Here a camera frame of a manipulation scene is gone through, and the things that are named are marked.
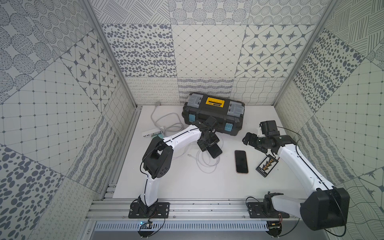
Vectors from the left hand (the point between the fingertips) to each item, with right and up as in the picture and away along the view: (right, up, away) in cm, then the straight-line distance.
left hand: (213, 140), depth 90 cm
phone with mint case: (+1, -6, -2) cm, 6 cm away
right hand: (+20, -1, -8) cm, 21 cm away
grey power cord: (-43, +26, +32) cm, 60 cm away
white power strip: (-42, +3, +8) cm, 43 cm away
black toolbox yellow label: (+10, +17, +3) cm, 20 cm away
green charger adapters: (-36, +2, +11) cm, 37 cm away
